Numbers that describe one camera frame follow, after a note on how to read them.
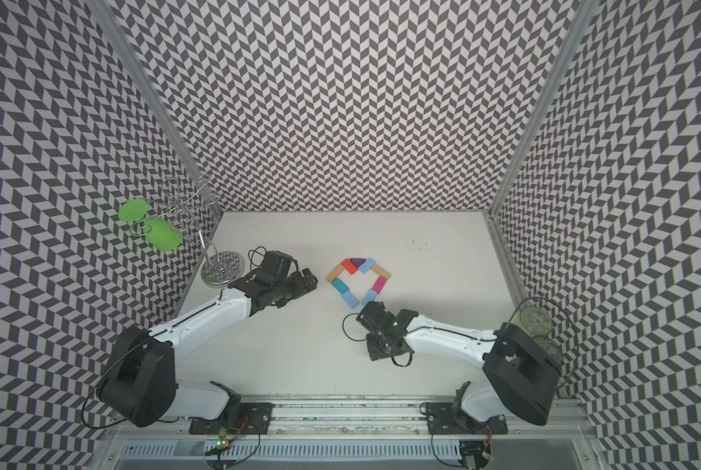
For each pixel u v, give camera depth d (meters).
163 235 0.84
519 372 0.42
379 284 0.98
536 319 0.98
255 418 0.72
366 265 1.01
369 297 0.95
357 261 1.02
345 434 0.72
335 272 1.01
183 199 1.04
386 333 0.63
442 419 0.75
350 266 1.03
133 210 0.77
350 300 0.98
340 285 0.99
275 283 0.68
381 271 1.04
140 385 0.41
